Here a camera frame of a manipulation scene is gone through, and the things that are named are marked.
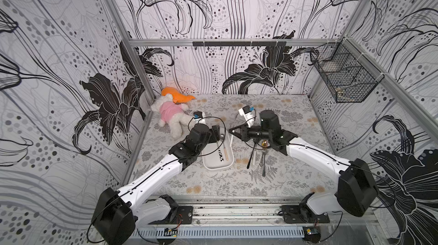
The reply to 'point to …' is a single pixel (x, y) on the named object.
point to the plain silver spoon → (264, 152)
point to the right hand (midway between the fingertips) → (232, 130)
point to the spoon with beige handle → (225, 152)
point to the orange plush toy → (178, 97)
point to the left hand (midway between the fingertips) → (216, 131)
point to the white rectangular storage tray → (219, 155)
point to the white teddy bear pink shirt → (173, 114)
